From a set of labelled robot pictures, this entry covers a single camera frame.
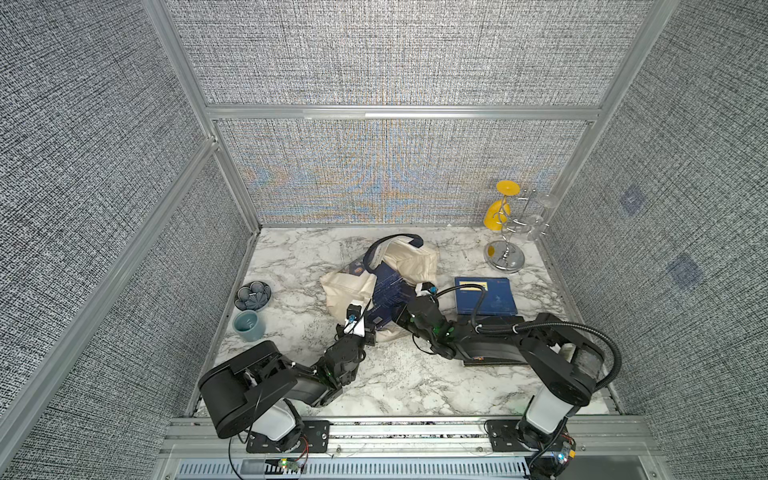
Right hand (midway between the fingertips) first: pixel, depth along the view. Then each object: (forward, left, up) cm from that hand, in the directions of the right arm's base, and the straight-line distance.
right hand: (388, 301), depth 87 cm
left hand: (-3, +5, +4) cm, 7 cm away
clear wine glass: (+29, -51, +12) cm, 60 cm away
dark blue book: (+5, -36, -8) cm, 37 cm away
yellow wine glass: (+28, -36, +8) cm, 47 cm away
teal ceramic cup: (-4, +43, -8) cm, 44 cm away
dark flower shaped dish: (+6, +43, -8) cm, 45 cm away
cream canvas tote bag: (+15, -5, +4) cm, 16 cm away
